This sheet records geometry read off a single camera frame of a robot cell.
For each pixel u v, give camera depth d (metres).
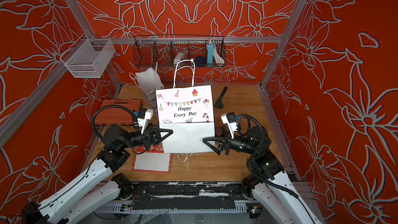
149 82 0.95
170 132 0.56
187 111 0.56
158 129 0.56
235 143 0.54
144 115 0.53
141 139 0.52
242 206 0.70
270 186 0.45
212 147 0.54
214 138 0.56
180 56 0.93
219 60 0.91
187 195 0.73
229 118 0.53
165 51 1.01
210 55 0.88
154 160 0.81
